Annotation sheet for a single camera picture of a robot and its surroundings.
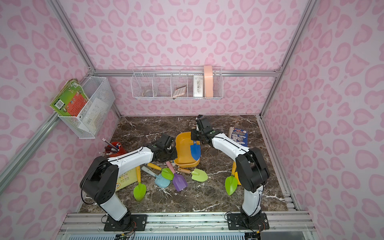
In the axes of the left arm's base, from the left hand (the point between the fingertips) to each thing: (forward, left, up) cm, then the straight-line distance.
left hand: (177, 153), depth 92 cm
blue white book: (+15, -42, -4) cm, 45 cm away
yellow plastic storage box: (-2, -4, -2) cm, 5 cm away
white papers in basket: (+12, +46, +21) cm, 52 cm away
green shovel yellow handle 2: (-20, +20, -6) cm, 29 cm away
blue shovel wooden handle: (-1, -11, +5) cm, 12 cm away
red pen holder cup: (-5, +35, +9) cm, 36 cm away
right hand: (+10, -9, +8) cm, 15 cm away
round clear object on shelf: (+30, +19, +23) cm, 42 cm away
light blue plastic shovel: (-15, +10, -5) cm, 19 cm away
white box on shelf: (+33, -13, +26) cm, 44 cm away
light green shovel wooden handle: (-11, -12, -5) cm, 17 cm away
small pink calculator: (+32, -1, +23) cm, 39 cm away
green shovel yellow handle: (-17, -31, -3) cm, 35 cm away
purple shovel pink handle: (-15, -2, -5) cm, 16 cm away
